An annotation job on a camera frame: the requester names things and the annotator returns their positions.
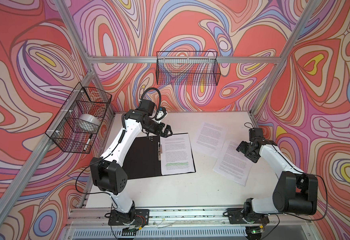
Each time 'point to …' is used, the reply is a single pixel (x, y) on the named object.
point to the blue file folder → (144, 158)
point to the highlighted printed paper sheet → (176, 157)
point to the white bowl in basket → (90, 118)
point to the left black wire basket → (75, 124)
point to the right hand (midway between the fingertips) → (244, 155)
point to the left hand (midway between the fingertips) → (166, 130)
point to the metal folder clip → (159, 151)
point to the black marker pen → (88, 142)
